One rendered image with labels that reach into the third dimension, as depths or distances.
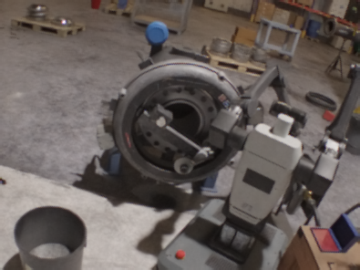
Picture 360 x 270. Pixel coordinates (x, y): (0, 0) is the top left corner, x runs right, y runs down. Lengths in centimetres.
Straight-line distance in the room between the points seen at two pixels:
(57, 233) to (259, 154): 100
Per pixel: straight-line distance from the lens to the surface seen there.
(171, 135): 177
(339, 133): 144
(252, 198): 140
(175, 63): 169
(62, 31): 588
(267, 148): 128
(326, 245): 163
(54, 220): 158
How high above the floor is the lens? 140
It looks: 27 degrees down
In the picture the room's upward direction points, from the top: 14 degrees clockwise
